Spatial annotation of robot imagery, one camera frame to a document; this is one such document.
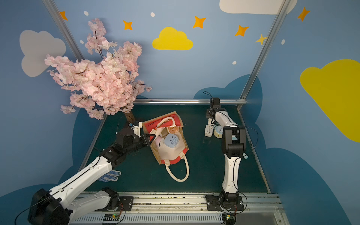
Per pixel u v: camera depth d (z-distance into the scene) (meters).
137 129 0.71
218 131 1.01
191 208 0.73
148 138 0.75
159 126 0.85
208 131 1.04
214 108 0.83
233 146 0.58
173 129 1.01
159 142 0.91
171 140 0.96
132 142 0.64
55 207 0.38
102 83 0.59
